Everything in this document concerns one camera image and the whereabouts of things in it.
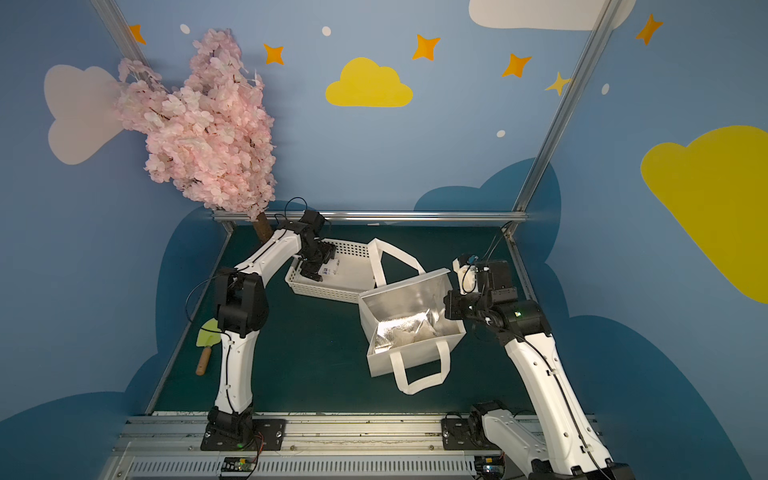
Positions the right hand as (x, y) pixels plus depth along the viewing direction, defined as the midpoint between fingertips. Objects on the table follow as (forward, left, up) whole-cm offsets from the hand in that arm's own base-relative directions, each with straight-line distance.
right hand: (450, 295), depth 74 cm
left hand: (+21, +37, -15) cm, 45 cm away
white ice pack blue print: (+21, +38, -20) cm, 48 cm away
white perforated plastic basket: (+23, +33, -26) cm, 47 cm away
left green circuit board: (-37, +50, -24) cm, 67 cm away
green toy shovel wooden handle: (-5, +72, -22) cm, 75 cm away
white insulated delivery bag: (+3, +11, -22) cm, 25 cm away
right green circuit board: (-33, -12, -26) cm, 44 cm away
